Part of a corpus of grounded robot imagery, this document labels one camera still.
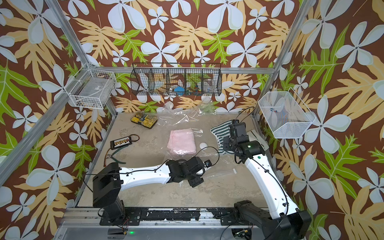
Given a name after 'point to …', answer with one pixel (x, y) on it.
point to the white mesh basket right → (287, 116)
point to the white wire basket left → (91, 86)
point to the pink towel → (181, 141)
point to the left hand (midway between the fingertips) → (200, 172)
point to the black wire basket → (177, 79)
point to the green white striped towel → (220, 132)
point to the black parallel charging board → (119, 143)
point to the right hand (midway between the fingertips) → (228, 140)
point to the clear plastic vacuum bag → (199, 118)
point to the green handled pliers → (110, 156)
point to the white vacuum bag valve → (203, 145)
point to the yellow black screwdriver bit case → (147, 119)
